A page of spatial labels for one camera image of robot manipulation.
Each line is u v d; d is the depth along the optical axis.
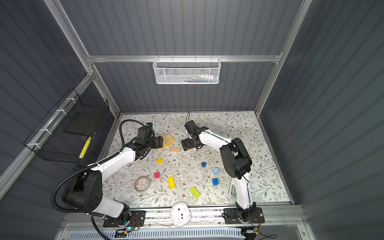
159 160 0.94
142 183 0.85
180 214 0.72
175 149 0.99
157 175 0.88
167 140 1.02
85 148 0.68
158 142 0.82
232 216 0.72
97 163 0.48
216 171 0.88
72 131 0.74
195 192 0.81
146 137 0.70
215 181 0.87
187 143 0.87
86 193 0.45
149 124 0.81
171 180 0.85
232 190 0.82
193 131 0.77
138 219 0.72
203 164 0.93
